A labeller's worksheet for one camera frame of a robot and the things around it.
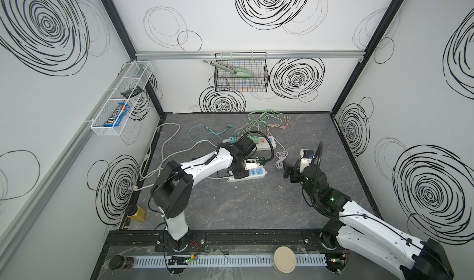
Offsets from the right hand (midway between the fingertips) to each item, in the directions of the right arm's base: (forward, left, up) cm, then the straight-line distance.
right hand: (295, 162), depth 80 cm
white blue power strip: (+1, +17, -13) cm, 22 cm away
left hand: (0, +23, -9) cm, 25 cm away
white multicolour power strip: (+20, +12, -14) cm, 28 cm away
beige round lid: (-35, +7, -9) cm, 36 cm away
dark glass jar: (-37, +64, -4) cm, 74 cm away
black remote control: (+22, +70, +21) cm, 77 cm away
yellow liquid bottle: (-21, +66, -11) cm, 70 cm away
